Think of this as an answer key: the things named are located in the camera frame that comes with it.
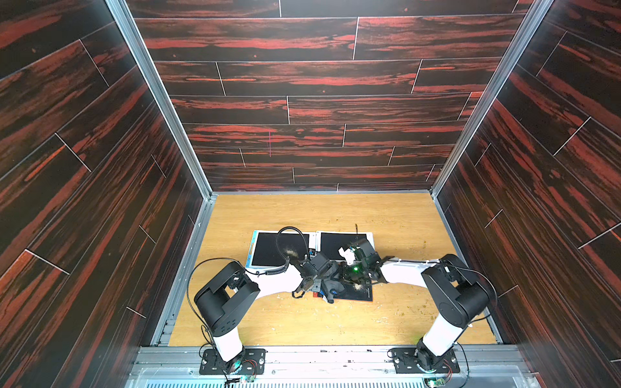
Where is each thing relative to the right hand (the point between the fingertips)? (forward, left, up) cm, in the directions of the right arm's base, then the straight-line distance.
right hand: (334, 275), depth 93 cm
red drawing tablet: (-6, -7, 0) cm, 9 cm away
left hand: (-3, +8, -1) cm, 8 cm away
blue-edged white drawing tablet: (-2, +21, +20) cm, 29 cm away
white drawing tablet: (+15, +2, 0) cm, 15 cm away
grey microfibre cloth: (-6, +2, +6) cm, 9 cm away
